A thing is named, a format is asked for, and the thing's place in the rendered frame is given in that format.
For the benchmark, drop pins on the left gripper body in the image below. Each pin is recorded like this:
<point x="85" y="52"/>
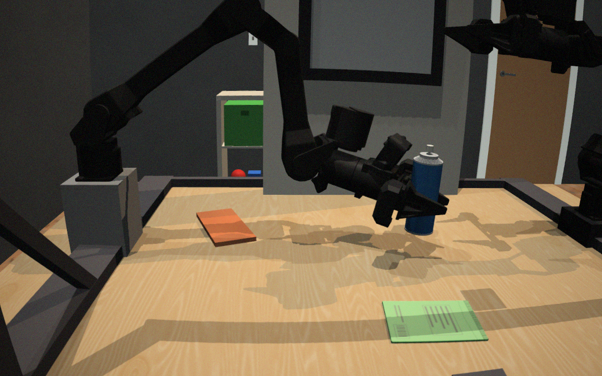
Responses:
<point x="388" y="195"/>

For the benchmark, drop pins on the orange flat rectangular block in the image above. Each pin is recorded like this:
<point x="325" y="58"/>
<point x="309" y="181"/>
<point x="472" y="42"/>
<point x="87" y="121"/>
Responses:
<point x="224" y="227"/>

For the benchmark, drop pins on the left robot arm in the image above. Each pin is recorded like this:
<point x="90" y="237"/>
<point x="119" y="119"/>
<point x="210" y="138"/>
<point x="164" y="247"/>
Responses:
<point x="302" y="154"/>

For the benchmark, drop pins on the grey wall panel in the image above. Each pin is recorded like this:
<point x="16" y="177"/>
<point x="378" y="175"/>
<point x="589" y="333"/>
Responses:
<point x="425" y="115"/>

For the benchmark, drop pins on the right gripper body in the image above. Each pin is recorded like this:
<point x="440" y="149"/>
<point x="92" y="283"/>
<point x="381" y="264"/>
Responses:
<point x="528" y="38"/>

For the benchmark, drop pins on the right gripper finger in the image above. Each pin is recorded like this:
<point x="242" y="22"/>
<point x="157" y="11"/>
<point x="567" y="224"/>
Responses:
<point x="502" y="36"/>
<point x="460" y="35"/>

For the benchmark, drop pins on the green flat sheet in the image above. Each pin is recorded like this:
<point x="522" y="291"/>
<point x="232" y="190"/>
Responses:
<point x="432" y="322"/>

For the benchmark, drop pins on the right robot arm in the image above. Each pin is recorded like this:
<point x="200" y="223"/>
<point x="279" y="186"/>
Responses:
<point x="571" y="43"/>

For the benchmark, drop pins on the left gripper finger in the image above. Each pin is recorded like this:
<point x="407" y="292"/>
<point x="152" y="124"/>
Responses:
<point x="443" y="199"/>
<point x="415" y="204"/>

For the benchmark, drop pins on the black rectangular frame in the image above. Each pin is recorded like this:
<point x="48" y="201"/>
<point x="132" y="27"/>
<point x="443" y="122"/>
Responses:
<point x="433" y="79"/>

